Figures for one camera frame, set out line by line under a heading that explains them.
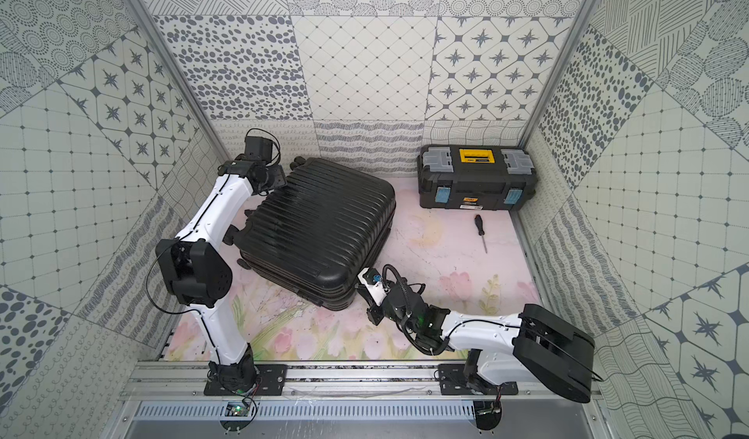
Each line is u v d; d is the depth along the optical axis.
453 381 0.73
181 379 0.75
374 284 0.67
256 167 0.65
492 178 0.99
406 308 0.59
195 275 0.50
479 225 1.04
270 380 0.73
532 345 0.43
